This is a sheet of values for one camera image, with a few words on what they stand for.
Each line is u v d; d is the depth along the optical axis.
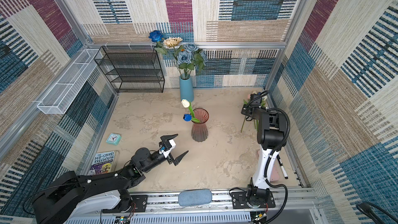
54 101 0.70
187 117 0.71
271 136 0.57
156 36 0.85
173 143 0.65
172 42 0.81
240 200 0.74
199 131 0.97
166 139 0.73
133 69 1.10
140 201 0.75
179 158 0.70
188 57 0.87
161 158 0.68
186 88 1.02
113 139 0.93
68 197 0.42
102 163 0.85
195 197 0.73
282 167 0.83
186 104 0.74
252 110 0.80
